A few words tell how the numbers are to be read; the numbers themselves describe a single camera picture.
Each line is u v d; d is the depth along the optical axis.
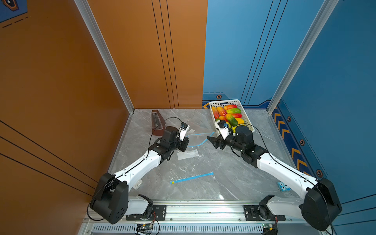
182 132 0.74
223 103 1.18
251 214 0.72
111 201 0.42
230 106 1.19
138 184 0.82
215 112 1.12
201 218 0.75
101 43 0.82
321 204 0.42
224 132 0.67
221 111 1.15
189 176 0.85
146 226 0.71
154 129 1.01
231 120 1.03
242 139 0.60
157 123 0.97
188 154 0.94
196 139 1.00
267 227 0.72
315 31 0.77
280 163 0.50
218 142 0.68
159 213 0.74
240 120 1.09
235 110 1.13
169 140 0.64
